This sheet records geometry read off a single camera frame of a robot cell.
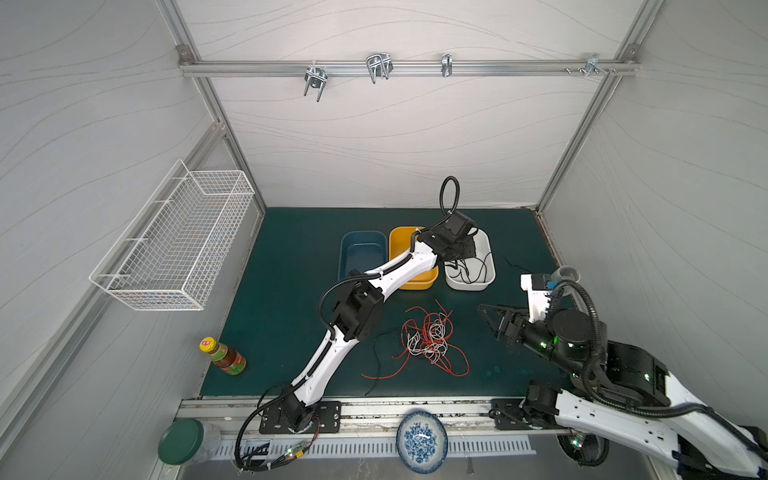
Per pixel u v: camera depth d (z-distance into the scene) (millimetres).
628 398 421
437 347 820
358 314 568
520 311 539
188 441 615
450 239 723
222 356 714
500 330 547
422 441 701
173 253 686
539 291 541
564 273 835
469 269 987
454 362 825
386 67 733
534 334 530
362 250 1070
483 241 1045
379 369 820
